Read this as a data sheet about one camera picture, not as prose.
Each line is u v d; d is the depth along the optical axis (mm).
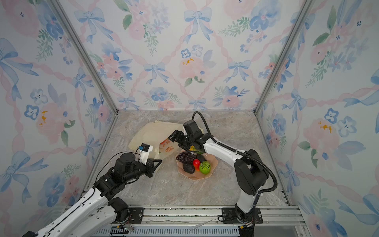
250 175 461
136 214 746
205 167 816
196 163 854
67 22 738
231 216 733
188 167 845
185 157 838
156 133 822
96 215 581
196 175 854
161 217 750
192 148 796
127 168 578
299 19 728
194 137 673
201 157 885
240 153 490
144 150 641
